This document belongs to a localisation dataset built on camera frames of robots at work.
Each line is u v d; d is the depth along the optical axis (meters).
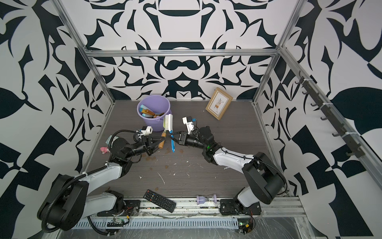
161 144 0.71
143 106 0.94
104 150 0.91
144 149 0.69
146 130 0.76
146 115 0.93
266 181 0.44
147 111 0.94
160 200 0.76
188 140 0.70
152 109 1.07
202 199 0.75
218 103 1.08
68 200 0.42
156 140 0.71
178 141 0.70
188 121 0.73
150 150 0.69
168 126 0.74
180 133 0.71
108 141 0.96
